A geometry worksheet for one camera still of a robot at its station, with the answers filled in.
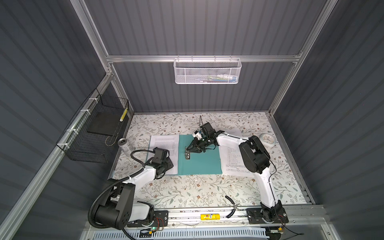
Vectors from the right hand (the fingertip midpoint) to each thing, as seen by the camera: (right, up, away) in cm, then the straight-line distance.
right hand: (189, 151), depth 93 cm
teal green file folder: (+12, -6, -2) cm, 14 cm away
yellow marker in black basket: (-36, +22, -12) cm, 43 cm away
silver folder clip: (-1, -3, +3) cm, 5 cm away
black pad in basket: (-43, +17, -16) cm, 49 cm away
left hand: (-12, -7, -1) cm, 14 cm away
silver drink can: (-37, +3, -6) cm, 38 cm away
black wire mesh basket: (-46, +12, -20) cm, 52 cm away
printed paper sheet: (-13, +4, +10) cm, 17 cm away
